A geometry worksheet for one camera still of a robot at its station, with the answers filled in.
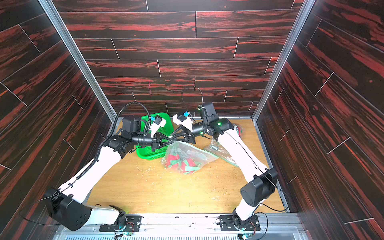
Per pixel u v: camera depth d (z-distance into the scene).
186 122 0.56
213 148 0.99
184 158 0.88
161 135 0.65
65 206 0.39
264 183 0.41
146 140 0.61
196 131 0.60
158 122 0.61
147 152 1.01
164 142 0.66
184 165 0.82
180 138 0.62
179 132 0.63
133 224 0.72
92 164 0.46
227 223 0.73
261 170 0.43
